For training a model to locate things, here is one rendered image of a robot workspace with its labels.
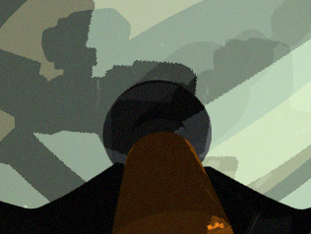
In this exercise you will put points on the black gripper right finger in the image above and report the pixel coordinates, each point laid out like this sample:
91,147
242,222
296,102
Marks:
250,212

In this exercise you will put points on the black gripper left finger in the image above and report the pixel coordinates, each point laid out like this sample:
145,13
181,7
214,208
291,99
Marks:
90,209

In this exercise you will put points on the orange cylinder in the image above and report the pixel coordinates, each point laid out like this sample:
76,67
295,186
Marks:
165,190

